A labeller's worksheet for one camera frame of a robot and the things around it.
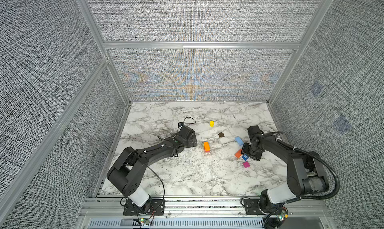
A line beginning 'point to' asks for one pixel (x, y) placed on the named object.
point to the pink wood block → (207, 151)
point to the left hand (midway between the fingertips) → (189, 140)
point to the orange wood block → (206, 145)
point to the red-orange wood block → (238, 153)
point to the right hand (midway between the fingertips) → (246, 153)
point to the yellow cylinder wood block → (211, 123)
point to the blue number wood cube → (245, 156)
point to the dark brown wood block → (221, 135)
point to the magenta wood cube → (246, 164)
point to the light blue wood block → (239, 140)
